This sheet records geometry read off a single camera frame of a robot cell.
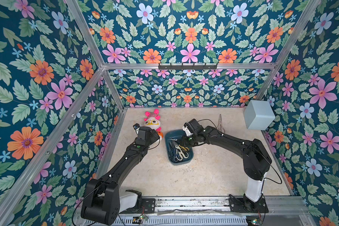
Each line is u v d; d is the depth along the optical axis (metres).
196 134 0.69
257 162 0.48
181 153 0.91
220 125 1.08
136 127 0.76
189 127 0.72
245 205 0.65
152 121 1.01
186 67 0.93
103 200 0.40
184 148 0.93
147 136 0.67
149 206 0.73
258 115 0.99
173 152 0.91
